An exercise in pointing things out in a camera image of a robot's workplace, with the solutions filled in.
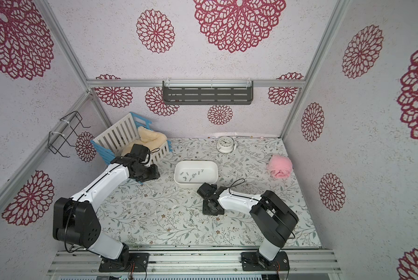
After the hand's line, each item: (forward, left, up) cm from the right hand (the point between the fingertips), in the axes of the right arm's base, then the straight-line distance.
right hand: (212, 211), depth 89 cm
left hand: (+12, +28, +13) cm, 34 cm away
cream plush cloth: (+42, +40, +10) cm, 59 cm away
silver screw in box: (+23, +8, +1) cm, 24 cm away
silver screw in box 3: (+22, +15, +1) cm, 27 cm away
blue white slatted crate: (+32, +60, +16) cm, 70 cm away
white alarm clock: (+43, -8, +4) cm, 44 cm away
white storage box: (+23, +10, +1) cm, 25 cm away
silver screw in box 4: (+19, +15, +1) cm, 24 cm away
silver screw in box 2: (+22, +11, +1) cm, 25 cm away
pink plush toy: (+23, -37, +8) cm, 45 cm away
